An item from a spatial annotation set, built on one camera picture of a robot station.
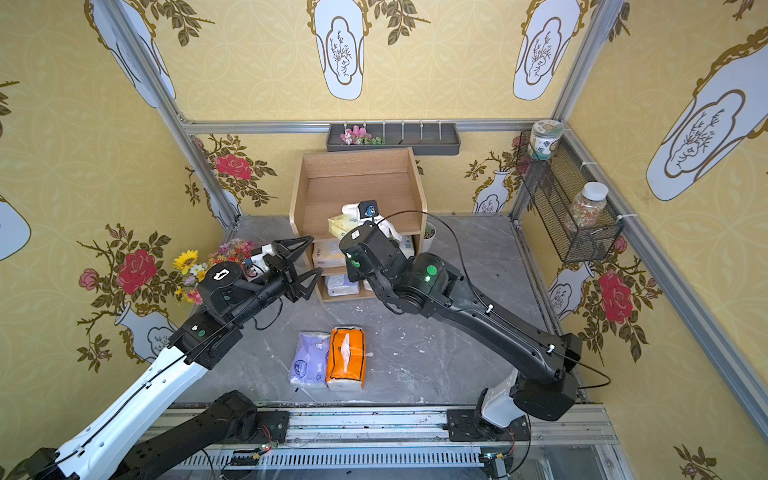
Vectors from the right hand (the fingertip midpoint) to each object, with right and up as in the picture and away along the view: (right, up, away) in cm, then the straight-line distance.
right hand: (366, 240), depth 65 cm
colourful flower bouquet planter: (-49, -8, +17) cm, 53 cm away
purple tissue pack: (-16, -33, +14) cm, 39 cm away
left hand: (-12, -2, -1) cm, 12 cm away
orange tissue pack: (-6, -31, +13) cm, 34 cm away
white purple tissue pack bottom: (-10, -14, +27) cm, 32 cm away
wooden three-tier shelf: (-13, +18, +22) cm, 31 cm away
